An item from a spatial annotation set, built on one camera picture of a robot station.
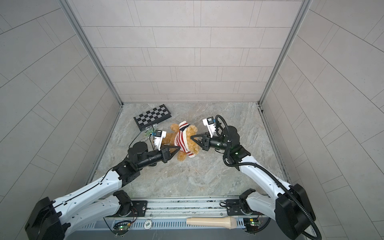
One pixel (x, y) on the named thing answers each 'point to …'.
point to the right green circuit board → (253, 226)
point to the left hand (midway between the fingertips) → (183, 150)
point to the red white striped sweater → (181, 140)
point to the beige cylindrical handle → (229, 222)
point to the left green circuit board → (122, 230)
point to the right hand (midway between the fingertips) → (192, 141)
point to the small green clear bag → (151, 131)
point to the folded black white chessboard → (152, 117)
